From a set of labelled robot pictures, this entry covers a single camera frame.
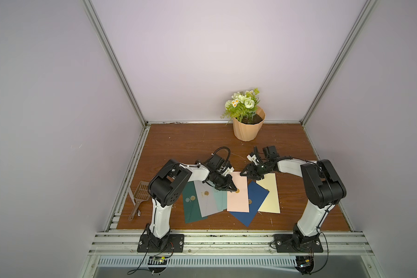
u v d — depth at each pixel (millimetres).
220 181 831
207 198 854
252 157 905
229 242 746
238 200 856
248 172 855
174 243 728
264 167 820
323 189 490
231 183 846
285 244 713
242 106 889
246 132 1017
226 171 840
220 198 852
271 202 854
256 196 863
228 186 828
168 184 517
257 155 899
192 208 834
